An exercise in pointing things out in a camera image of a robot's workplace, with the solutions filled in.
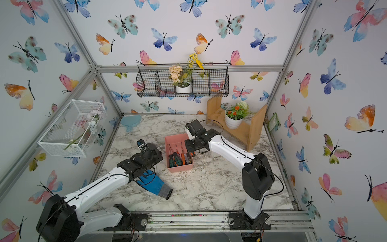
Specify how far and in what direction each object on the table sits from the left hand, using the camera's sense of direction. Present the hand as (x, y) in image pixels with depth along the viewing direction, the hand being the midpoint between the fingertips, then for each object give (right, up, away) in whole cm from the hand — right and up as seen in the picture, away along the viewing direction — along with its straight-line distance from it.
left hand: (162, 152), depth 84 cm
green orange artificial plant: (+43, +23, +3) cm, 49 cm away
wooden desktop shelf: (+49, +9, +5) cm, 50 cm away
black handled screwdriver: (+3, -7, +8) cm, 11 cm away
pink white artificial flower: (-29, +13, -15) cm, 35 cm away
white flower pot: (+41, +17, +12) cm, 46 cm away
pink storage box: (+3, +5, +23) cm, 24 cm away
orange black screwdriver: (+17, -1, -2) cm, 17 cm away
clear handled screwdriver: (+13, -5, +8) cm, 16 cm away
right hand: (+14, +4, 0) cm, 15 cm away
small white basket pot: (+13, +37, +7) cm, 39 cm away
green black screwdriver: (+7, -5, +7) cm, 11 cm away
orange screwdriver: (+10, -4, +11) cm, 15 cm away
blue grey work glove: (-7, -15, -1) cm, 16 cm away
